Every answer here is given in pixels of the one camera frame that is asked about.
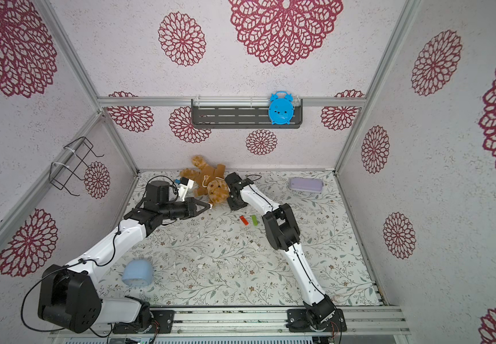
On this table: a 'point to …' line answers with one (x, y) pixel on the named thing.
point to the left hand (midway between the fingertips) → (208, 207)
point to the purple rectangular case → (307, 184)
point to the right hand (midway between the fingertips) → (234, 203)
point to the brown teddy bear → (208, 180)
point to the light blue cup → (137, 272)
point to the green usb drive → (255, 222)
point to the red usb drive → (244, 220)
